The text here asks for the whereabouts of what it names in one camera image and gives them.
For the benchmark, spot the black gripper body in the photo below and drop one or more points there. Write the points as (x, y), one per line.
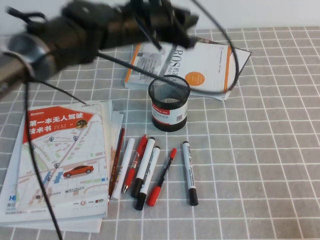
(158, 21)

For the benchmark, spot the white marker black cap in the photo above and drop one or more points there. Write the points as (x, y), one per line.
(142, 168)
(147, 178)

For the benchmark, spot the black red double-tip marker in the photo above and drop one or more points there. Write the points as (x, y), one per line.
(157, 189)

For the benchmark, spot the white pen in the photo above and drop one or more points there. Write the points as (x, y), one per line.
(123, 170)

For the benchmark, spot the orange map cover book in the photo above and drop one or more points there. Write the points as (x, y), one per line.
(65, 154)

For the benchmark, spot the white book under stack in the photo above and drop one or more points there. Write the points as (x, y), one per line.
(76, 215)

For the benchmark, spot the white orange ROS book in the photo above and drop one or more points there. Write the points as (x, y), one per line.
(206, 67)

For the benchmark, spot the magazine under ROS book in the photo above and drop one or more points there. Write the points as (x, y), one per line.
(242, 56)

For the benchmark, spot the black mesh pen holder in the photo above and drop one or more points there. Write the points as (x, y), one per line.
(169, 102)

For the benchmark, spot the red black pencil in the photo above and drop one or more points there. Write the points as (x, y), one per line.
(115, 163)

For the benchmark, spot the white marker black cap upper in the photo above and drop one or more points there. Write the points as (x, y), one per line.
(142, 168)

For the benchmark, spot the white marker black cap lower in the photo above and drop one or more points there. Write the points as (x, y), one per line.
(147, 178)

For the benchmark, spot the red gel pen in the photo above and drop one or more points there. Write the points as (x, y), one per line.
(131, 173)

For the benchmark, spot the white black marker right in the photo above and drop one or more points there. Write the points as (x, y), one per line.
(192, 191)

